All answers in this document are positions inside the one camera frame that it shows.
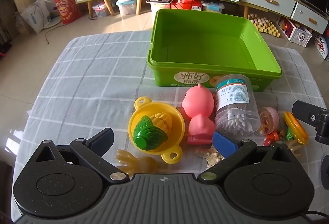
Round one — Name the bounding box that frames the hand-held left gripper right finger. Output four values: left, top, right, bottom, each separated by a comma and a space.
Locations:
198, 130, 299, 183

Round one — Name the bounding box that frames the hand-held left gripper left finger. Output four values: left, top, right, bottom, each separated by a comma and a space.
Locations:
36, 129, 129, 185

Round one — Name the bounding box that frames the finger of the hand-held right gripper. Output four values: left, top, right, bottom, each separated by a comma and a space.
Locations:
292, 100, 329, 142

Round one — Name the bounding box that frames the orange and yellow toy dish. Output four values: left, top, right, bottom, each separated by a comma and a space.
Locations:
283, 110, 309, 146

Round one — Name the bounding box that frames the dried starfish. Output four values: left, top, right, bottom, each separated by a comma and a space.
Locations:
195, 146, 224, 169

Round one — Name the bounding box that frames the translucent toy hand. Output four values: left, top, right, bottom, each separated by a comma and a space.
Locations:
115, 149, 160, 179
283, 140, 305, 159

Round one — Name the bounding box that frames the clear cotton swab jar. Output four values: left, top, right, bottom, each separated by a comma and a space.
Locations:
214, 74, 261, 137

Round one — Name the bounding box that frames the yellow toy pot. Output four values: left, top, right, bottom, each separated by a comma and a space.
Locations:
128, 96, 186, 164

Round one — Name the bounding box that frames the toy corn cob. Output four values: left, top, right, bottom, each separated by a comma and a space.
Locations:
133, 112, 173, 150

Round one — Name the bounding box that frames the green plastic storage bin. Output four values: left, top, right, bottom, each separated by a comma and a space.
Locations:
147, 8, 283, 93

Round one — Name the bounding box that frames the pink round capsule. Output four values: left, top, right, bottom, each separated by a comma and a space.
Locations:
257, 107, 280, 136

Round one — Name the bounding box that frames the small orange toy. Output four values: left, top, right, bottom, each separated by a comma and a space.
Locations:
263, 130, 286, 147

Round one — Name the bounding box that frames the pink rubber duck toy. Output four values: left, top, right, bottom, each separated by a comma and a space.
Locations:
181, 86, 216, 144

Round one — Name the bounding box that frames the blue and white carton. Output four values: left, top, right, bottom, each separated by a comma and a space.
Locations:
312, 33, 329, 62

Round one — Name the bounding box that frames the grey checkered tablecloth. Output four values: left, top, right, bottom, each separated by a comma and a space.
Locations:
12, 30, 329, 222

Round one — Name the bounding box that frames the yellow egg tray with eggs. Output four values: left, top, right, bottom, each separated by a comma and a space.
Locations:
247, 14, 282, 38

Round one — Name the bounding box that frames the small clear storage box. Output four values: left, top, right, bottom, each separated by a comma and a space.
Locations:
92, 3, 109, 18

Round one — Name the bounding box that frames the clear box with blue lid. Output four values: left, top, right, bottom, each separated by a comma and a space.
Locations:
116, 0, 138, 16

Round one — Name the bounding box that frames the red printed bag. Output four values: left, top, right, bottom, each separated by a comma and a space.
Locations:
53, 0, 79, 25

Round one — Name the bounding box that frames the white tote bag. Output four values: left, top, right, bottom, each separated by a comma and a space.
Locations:
20, 0, 52, 34

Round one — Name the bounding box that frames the white storage box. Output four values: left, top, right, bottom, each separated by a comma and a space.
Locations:
146, 0, 172, 20

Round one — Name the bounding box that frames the red box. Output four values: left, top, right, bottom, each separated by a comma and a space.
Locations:
171, 0, 203, 13

